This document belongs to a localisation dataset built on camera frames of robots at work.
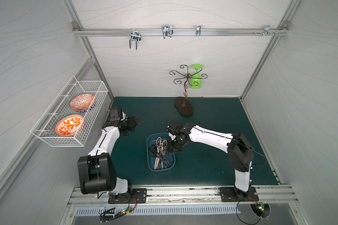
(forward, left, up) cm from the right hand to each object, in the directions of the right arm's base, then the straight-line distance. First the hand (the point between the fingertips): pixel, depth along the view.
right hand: (168, 150), depth 83 cm
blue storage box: (+8, +12, -1) cm, 15 cm away
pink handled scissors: (-4, +6, -4) cm, 9 cm away
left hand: (+14, +22, +7) cm, 27 cm away
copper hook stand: (+43, -9, -5) cm, 44 cm away
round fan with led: (-26, -50, -9) cm, 57 cm away
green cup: (+48, -17, +15) cm, 53 cm away
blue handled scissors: (-4, 0, -5) cm, 6 cm away
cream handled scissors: (+5, +4, -4) cm, 8 cm away
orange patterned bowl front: (-2, +45, +27) cm, 52 cm away
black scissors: (0, +9, -3) cm, 10 cm away
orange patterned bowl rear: (+13, +45, +27) cm, 54 cm away
